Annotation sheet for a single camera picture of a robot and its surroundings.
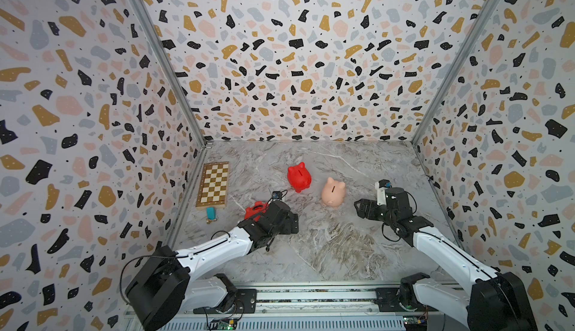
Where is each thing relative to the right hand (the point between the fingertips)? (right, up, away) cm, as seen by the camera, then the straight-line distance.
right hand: (365, 204), depth 87 cm
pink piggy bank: (-12, +4, +6) cm, 14 cm away
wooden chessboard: (-64, +6, +13) cm, 66 cm away
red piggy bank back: (-26, +10, +11) cm, 30 cm away
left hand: (-29, -4, -1) cm, 30 cm away
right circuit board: (+12, -35, -15) cm, 40 cm away
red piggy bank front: (-42, -1, +1) cm, 42 cm away
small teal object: (-63, -5, +7) cm, 63 cm away
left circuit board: (-49, -34, -17) cm, 63 cm away
